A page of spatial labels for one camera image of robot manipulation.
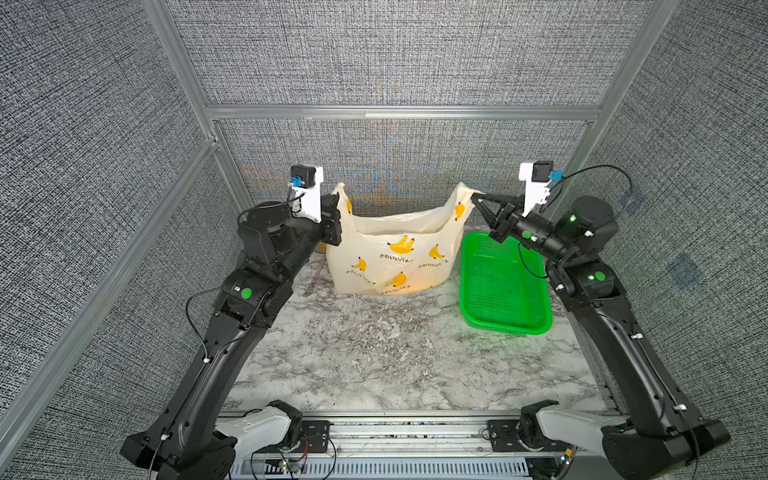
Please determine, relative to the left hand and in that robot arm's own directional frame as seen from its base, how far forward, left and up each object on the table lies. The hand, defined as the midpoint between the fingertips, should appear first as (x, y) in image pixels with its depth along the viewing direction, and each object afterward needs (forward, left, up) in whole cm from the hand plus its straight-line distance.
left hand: (341, 189), depth 56 cm
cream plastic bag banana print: (-2, -13, -18) cm, 22 cm away
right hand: (-2, -26, +1) cm, 26 cm away
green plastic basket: (+8, -49, -49) cm, 69 cm away
